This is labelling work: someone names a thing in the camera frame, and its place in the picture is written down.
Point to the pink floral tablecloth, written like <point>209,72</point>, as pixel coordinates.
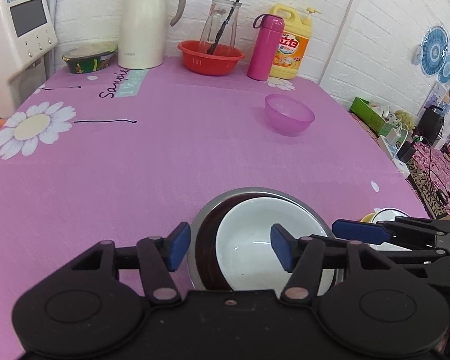
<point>134,156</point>

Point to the red plastic basket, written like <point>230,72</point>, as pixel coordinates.
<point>220,63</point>

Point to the purple translucent plastic bowl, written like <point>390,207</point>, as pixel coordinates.
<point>287,115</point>

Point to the clear glass pitcher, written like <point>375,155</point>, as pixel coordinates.
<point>219,26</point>

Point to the white power strip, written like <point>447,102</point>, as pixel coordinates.
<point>388,145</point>

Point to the blue decorative plates wall sticker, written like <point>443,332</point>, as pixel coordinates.
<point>431,56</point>

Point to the black stirring stick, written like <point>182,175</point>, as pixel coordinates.
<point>223,26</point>

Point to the yellow rimmed white plate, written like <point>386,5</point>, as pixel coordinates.
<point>384,214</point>

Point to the dark maroon bowl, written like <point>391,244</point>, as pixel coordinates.
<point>202,261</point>

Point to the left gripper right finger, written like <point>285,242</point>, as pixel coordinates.
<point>303,258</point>

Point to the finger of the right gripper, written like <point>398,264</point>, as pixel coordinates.
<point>363,231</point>

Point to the cream thermos jug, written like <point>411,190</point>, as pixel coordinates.
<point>142,32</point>

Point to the yellow dish soap bottle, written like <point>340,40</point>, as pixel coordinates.
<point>293,42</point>

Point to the green box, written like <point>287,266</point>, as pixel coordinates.
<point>360,107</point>

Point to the white countertop appliance with screen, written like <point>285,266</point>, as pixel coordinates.
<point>26,36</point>

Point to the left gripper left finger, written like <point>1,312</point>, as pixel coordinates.
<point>154,257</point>

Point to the stainless steel bowl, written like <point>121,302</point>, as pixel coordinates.
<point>231,239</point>

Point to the black speaker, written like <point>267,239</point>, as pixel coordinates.
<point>430,124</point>

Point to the pink thermos bottle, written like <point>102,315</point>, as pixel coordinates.
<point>270,29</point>

